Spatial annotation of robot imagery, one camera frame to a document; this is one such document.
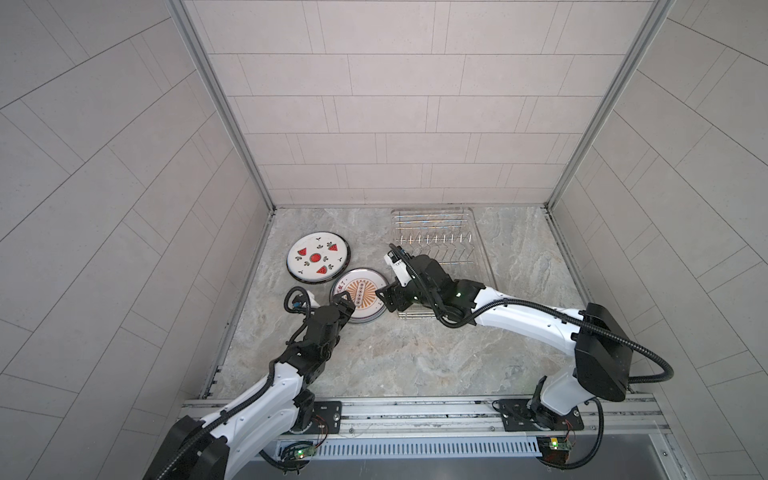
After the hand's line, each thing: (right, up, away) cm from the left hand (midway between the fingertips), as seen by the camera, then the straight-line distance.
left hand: (354, 295), depth 84 cm
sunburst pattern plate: (+1, +2, +7) cm, 7 cm away
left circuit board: (-8, -30, -20) cm, 37 cm away
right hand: (+9, +3, -7) cm, 12 cm away
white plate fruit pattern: (-14, +9, +14) cm, 22 cm away
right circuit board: (+50, -31, -16) cm, 61 cm away
